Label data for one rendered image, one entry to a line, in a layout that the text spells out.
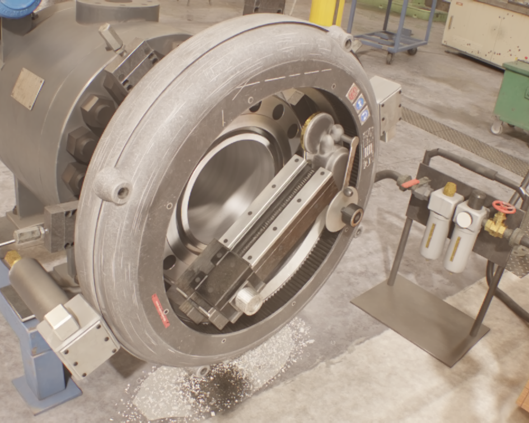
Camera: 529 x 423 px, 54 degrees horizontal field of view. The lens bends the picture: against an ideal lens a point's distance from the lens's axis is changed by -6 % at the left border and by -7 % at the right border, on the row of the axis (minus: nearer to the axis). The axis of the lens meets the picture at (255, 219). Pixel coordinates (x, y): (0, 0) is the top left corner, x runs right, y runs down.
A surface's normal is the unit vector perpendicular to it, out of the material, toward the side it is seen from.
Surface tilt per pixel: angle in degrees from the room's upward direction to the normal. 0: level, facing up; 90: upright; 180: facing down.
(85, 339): 90
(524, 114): 90
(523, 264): 0
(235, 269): 38
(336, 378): 0
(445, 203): 90
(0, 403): 0
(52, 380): 90
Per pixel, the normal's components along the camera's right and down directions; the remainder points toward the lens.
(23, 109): -0.65, -0.02
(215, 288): -0.35, -0.52
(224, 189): -0.51, -0.31
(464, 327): 0.13, -0.87
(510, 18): -0.88, 0.13
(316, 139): 0.68, 0.43
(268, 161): -0.72, 0.55
